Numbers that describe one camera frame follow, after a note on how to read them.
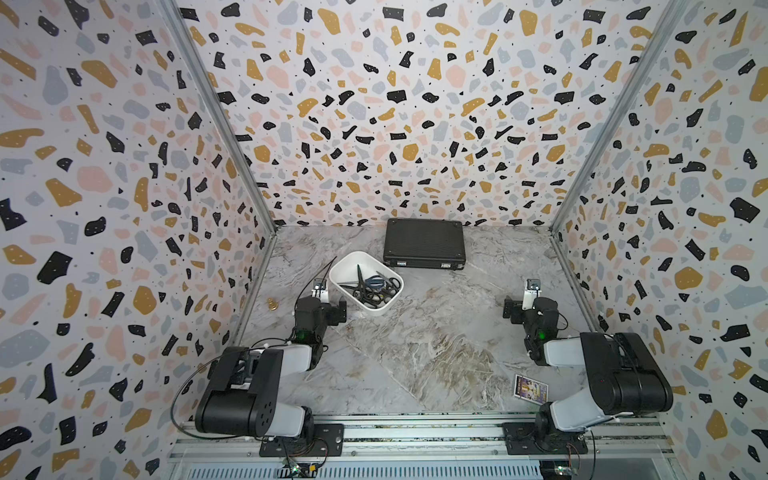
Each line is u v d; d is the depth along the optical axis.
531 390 0.81
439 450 0.73
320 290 0.80
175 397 0.40
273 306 0.97
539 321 0.73
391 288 1.02
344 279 1.05
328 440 0.74
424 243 1.12
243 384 0.49
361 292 1.00
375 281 1.04
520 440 0.73
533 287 0.82
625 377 0.45
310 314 0.70
